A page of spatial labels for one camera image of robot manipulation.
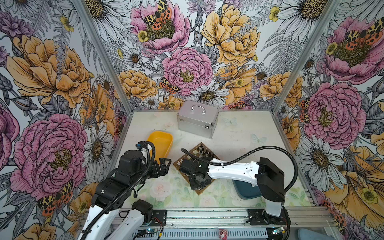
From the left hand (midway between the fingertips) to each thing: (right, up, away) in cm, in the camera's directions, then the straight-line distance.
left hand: (162, 168), depth 67 cm
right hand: (+16, -15, +11) cm, 25 cm away
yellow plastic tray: (-8, +7, +38) cm, 39 cm away
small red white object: (+27, -28, -1) cm, 39 cm away
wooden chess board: (+19, +3, +30) cm, 35 cm away
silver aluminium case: (+16, +23, +29) cm, 41 cm away
